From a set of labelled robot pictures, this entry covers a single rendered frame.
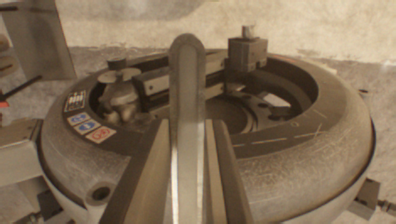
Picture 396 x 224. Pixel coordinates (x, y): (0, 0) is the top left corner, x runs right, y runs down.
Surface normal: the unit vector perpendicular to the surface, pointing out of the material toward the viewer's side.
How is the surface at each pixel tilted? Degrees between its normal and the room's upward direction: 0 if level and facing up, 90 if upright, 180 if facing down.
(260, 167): 74
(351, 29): 0
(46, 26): 0
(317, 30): 0
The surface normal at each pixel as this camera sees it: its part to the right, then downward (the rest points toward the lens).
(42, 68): 0.07, 0.48
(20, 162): 0.45, 0.40
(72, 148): -0.20, -0.72
